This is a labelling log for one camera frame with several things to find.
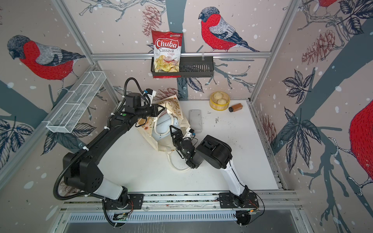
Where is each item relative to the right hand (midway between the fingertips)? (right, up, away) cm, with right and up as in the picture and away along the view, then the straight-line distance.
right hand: (168, 130), depth 88 cm
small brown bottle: (+50, +15, +24) cm, 58 cm away
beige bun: (+36, +25, +28) cm, 52 cm away
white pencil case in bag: (-3, +3, +2) cm, 5 cm away
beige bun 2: (+39, +20, +25) cm, 50 cm away
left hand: (0, +15, -9) cm, 18 cm away
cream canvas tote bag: (+3, +15, -4) cm, 16 cm away
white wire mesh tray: (-49, +10, -15) cm, 53 cm away
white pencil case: (+17, +5, +18) cm, 26 cm away
